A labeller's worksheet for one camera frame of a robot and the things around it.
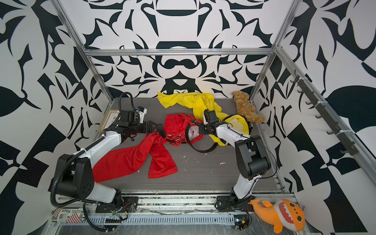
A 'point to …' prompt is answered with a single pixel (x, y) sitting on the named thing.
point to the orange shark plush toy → (284, 213)
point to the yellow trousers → (198, 104)
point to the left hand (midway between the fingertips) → (150, 122)
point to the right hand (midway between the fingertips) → (201, 125)
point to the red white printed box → (68, 215)
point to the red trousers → (133, 156)
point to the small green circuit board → (241, 221)
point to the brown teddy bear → (245, 108)
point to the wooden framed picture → (110, 117)
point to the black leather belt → (160, 127)
